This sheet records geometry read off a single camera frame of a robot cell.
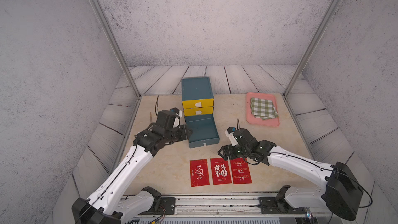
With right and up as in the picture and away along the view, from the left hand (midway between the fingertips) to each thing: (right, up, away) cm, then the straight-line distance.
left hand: (193, 131), depth 73 cm
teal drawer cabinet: (0, +23, +22) cm, 32 cm away
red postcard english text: (+25, -23, +11) cm, 36 cm away
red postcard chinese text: (+14, -23, +11) cm, 29 cm away
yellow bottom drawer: (+2, +9, +22) cm, 24 cm away
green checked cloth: (+47, +10, +38) cm, 61 cm away
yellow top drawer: (0, +14, +17) cm, 21 cm away
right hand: (+15, -11, +7) cm, 20 cm away
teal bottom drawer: (+3, -4, +33) cm, 34 cm away
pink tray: (+52, +1, +32) cm, 61 cm away
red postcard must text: (+2, -24, +11) cm, 27 cm away
